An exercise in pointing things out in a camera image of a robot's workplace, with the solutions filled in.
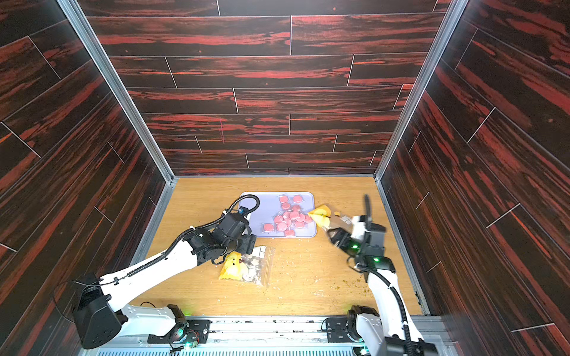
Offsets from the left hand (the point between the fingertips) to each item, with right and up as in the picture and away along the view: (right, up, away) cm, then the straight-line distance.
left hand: (249, 238), depth 80 cm
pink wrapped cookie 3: (+20, +14, +29) cm, 38 cm away
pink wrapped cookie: (+6, +1, +17) cm, 18 cm away
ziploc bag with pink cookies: (+33, +6, +16) cm, 37 cm away
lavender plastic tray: (+12, +7, +22) cm, 26 cm away
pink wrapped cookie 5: (+12, +2, +18) cm, 22 cm away
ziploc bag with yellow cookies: (+3, -13, +6) cm, 14 cm away
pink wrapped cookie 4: (+15, -1, +16) cm, 23 cm away
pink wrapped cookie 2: (+13, +14, +29) cm, 35 cm away
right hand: (+34, +1, +4) cm, 34 cm away
